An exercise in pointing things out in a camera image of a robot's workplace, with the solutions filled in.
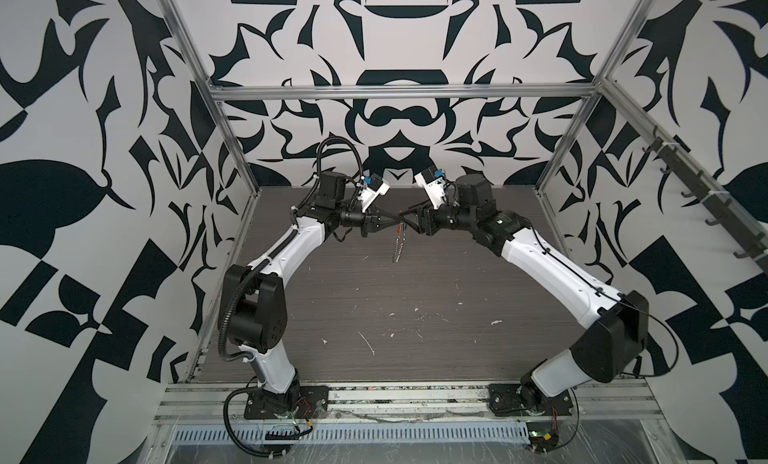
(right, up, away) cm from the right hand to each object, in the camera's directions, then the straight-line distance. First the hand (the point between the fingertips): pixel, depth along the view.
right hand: (409, 209), depth 73 cm
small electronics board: (+31, -53, -2) cm, 62 cm away
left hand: (-2, -1, +5) cm, 5 cm away
